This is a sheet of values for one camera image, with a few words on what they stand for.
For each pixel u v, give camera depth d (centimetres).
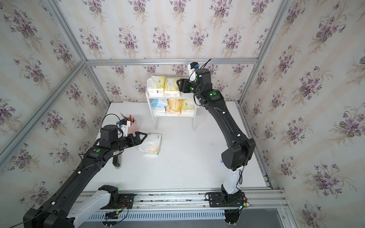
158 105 90
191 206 73
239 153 45
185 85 66
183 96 78
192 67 64
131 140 67
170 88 75
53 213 38
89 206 52
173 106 93
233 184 58
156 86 75
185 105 93
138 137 68
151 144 90
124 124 70
